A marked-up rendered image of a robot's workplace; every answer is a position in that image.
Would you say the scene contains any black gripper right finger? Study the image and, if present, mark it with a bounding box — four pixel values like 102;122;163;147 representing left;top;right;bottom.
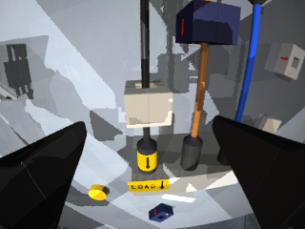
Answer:
211;115;305;229

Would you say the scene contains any yellow round disc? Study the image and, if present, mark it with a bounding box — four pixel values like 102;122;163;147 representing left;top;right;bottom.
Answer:
88;184;107;199

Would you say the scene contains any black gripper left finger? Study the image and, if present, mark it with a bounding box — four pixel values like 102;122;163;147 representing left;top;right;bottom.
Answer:
0;121;88;229

